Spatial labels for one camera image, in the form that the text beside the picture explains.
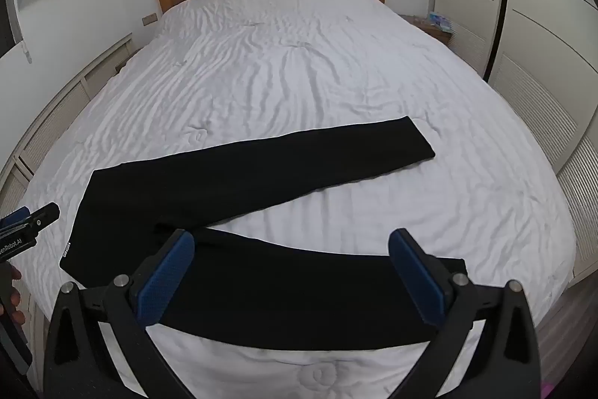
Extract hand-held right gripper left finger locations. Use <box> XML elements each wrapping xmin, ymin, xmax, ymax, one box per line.
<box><xmin>42</xmin><ymin>229</ymin><xmax>206</xmax><ymax>399</ymax></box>

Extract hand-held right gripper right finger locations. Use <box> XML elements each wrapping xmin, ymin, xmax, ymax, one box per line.
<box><xmin>389</xmin><ymin>228</ymin><xmax>541</xmax><ymax>399</ymax></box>

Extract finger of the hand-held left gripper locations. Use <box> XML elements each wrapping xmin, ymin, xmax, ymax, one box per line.
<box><xmin>25</xmin><ymin>202</ymin><xmax>61</xmax><ymax>236</ymax></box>
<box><xmin>0</xmin><ymin>207</ymin><xmax>30</xmax><ymax>229</ymax></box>

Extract black pants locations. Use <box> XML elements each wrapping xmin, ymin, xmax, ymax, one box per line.
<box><xmin>61</xmin><ymin>115</ymin><xmax>468</xmax><ymax>353</ymax></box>

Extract person's left hand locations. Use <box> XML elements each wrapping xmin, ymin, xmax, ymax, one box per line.
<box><xmin>0</xmin><ymin>264</ymin><xmax>26</xmax><ymax>326</ymax></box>

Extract bed with white duvet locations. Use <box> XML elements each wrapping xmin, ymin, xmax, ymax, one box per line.
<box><xmin>19</xmin><ymin>0</ymin><xmax>577</xmax><ymax>399</ymax></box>

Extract wooden nightstand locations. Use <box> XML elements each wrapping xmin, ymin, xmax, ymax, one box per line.
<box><xmin>399</xmin><ymin>13</ymin><xmax>454</xmax><ymax>47</ymax></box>

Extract blue patterned packet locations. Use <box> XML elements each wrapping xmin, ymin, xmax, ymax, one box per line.
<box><xmin>427</xmin><ymin>11</ymin><xmax>457</xmax><ymax>31</ymax></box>

